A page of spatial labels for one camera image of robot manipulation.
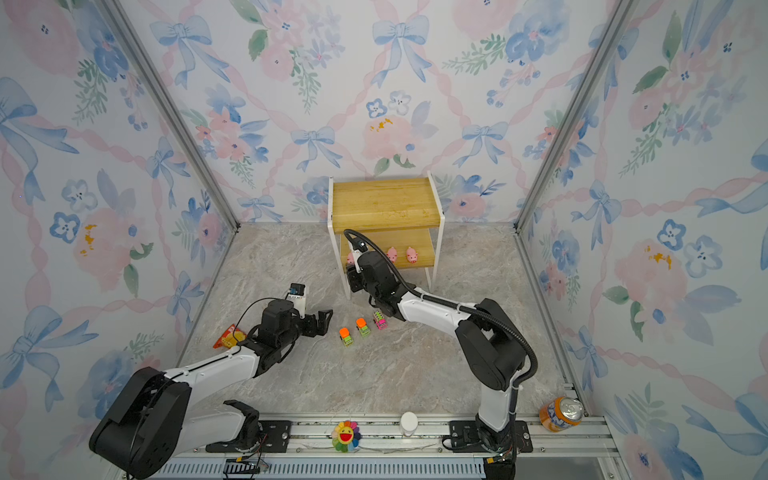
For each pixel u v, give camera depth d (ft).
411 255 2.88
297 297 2.56
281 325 2.24
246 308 3.23
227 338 2.89
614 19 2.30
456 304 1.70
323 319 2.68
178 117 2.90
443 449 2.35
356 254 2.46
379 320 3.03
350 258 2.85
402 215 2.55
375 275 2.18
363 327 2.96
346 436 2.41
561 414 2.23
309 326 2.58
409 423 2.30
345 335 2.93
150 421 1.37
